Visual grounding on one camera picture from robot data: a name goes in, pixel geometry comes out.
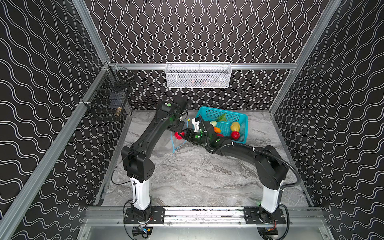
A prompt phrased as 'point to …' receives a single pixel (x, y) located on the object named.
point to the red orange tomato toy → (217, 130)
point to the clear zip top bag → (177, 142)
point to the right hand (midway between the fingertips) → (180, 135)
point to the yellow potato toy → (235, 126)
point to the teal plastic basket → (209, 114)
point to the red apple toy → (235, 135)
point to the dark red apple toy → (176, 134)
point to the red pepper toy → (220, 135)
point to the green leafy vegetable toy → (222, 118)
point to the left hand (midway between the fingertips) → (178, 128)
